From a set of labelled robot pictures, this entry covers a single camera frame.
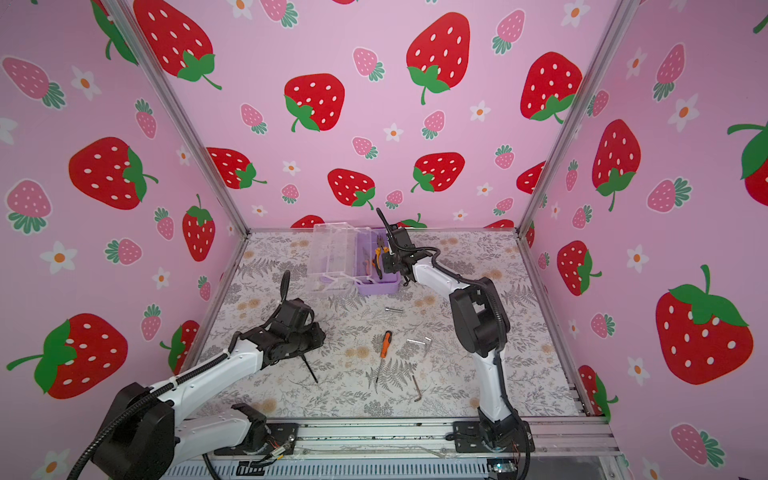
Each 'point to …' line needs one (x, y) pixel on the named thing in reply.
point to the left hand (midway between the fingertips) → (325, 334)
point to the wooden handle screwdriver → (304, 359)
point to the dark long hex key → (414, 380)
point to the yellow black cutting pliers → (379, 251)
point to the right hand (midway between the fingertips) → (391, 255)
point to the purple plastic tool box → (344, 257)
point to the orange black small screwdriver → (384, 350)
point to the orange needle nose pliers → (367, 266)
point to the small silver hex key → (428, 345)
